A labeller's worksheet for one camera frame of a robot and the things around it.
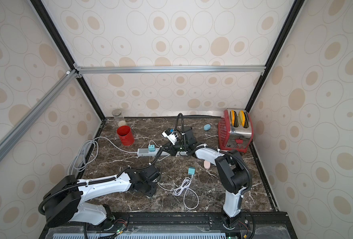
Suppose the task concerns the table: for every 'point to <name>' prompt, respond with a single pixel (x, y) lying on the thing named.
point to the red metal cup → (126, 135)
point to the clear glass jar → (118, 117)
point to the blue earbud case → (207, 127)
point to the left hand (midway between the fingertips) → (156, 191)
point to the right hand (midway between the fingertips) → (167, 146)
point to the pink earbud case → (206, 164)
